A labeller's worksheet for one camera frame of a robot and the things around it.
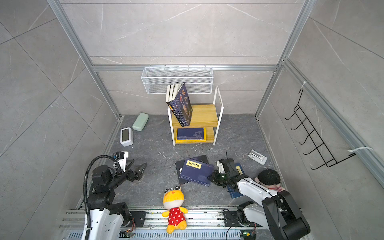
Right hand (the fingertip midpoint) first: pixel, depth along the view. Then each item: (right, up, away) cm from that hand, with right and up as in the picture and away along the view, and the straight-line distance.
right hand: (208, 176), depth 87 cm
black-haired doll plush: (+34, +1, -8) cm, 34 cm away
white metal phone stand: (+33, +10, +8) cm, 35 cm away
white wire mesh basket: (-6, +62, +13) cm, 64 cm away
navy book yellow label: (-7, +2, +1) cm, 8 cm away
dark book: (-17, +6, +4) cm, 19 cm away
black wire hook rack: (+46, +27, -19) cm, 57 cm away
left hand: (-37, +12, -11) cm, 41 cm away
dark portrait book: (-14, +42, -5) cm, 44 cm away
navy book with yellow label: (-11, +25, +11) cm, 30 cm away
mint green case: (-50, +34, +26) cm, 66 cm away
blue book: (+15, -8, -6) cm, 17 cm away
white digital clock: (-55, +22, +14) cm, 61 cm away
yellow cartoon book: (-11, +20, +11) cm, 26 cm away
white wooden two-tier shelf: (-2, +31, 0) cm, 31 cm away
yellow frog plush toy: (-19, -7, -14) cm, 24 cm away
